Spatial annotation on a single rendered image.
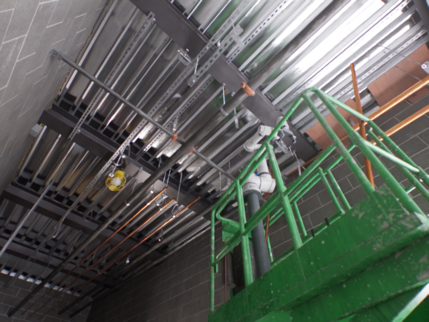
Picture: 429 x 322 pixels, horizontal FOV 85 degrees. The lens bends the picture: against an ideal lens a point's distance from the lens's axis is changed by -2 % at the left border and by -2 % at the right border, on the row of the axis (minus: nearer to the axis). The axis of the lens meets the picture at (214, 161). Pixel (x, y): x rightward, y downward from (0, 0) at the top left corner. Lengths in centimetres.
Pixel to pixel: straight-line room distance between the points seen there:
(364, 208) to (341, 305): 40
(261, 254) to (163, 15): 223
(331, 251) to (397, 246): 25
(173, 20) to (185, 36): 17
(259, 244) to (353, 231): 104
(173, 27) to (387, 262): 235
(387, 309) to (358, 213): 34
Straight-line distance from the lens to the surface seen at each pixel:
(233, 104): 209
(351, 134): 139
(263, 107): 286
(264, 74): 203
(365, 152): 130
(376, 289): 113
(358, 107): 224
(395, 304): 113
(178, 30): 258
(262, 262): 196
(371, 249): 107
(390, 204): 106
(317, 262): 122
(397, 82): 360
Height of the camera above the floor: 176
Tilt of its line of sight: 51 degrees up
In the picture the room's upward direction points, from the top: straight up
